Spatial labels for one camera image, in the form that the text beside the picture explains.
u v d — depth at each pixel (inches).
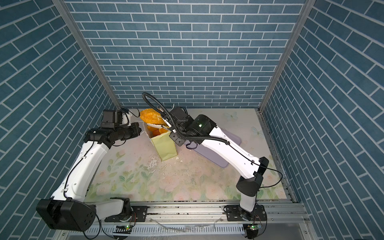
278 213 29.7
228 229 27.8
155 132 35.2
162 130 33.5
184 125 18.5
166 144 31.3
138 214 29.1
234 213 29.2
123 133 24.4
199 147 18.2
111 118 22.0
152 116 27.8
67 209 14.7
